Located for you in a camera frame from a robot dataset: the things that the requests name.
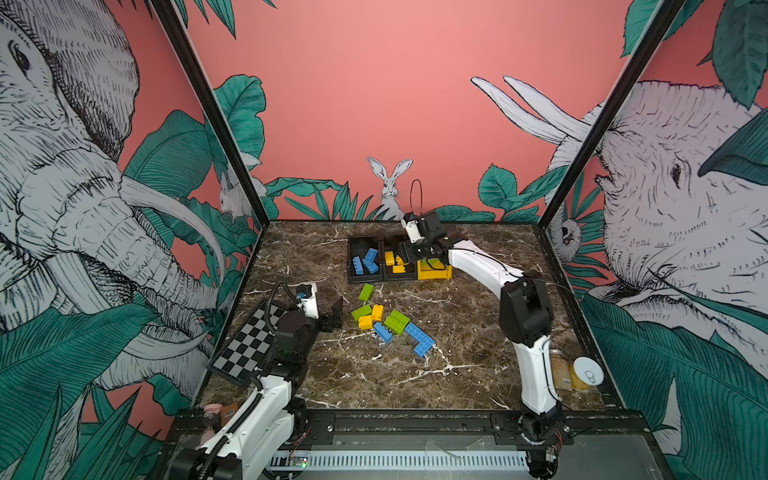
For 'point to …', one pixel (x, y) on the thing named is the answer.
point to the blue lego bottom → (370, 255)
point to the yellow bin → (425, 272)
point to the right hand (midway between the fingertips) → (400, 244)
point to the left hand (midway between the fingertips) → (327, 293)
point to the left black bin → (359, 246)
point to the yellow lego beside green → (377, 312)
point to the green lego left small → (362, 311)
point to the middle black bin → (391, 244)
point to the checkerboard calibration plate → (245, 352)
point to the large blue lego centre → (425, 342)
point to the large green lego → (397, 321)
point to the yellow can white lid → (586, 373)
